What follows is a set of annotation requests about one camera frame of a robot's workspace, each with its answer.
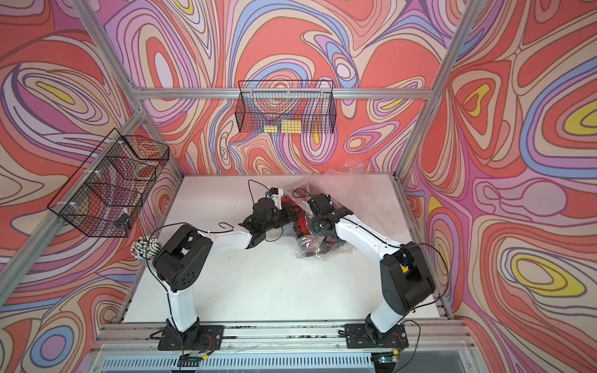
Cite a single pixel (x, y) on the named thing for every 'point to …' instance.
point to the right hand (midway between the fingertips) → (324, 233)
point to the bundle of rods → (145, 248)
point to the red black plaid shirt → (326, 244)
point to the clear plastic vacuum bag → (312, 242)
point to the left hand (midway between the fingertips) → (306, 209)
